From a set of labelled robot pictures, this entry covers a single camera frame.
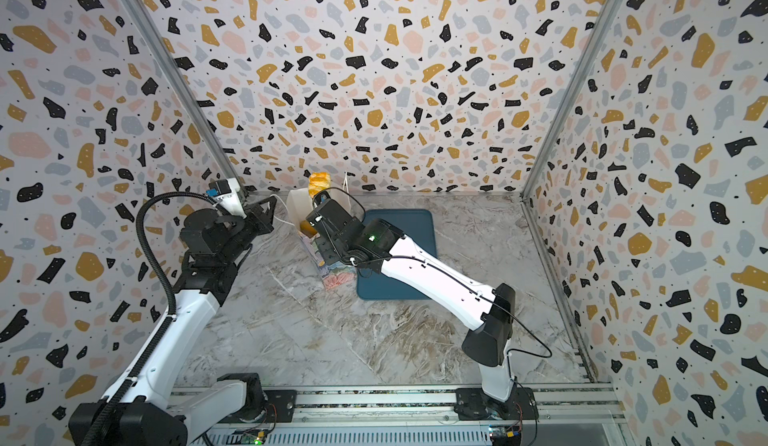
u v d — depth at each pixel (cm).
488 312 44
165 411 41
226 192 62
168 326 46
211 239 54
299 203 88
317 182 77
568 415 75
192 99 92
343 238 51
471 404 75
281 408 73
